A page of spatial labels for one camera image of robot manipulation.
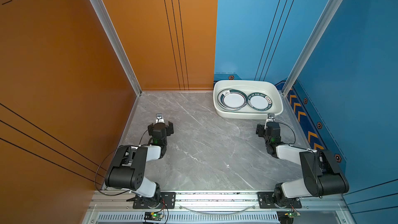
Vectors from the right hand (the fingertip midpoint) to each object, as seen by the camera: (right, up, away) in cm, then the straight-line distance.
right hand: (265, 125), depth 94 cm
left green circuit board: (-61, -39, -23) cm, 76 cm away
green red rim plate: (-18, +16, +16) cm, 28 cm away
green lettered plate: (+4, +15, +19) cm, 25 cm away
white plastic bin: (-2, +26, +26) cm, 37 cm away
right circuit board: (+3, -38, -24) cm, 45 cm away
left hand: (-63, +2, 0) cm, 63 cm away
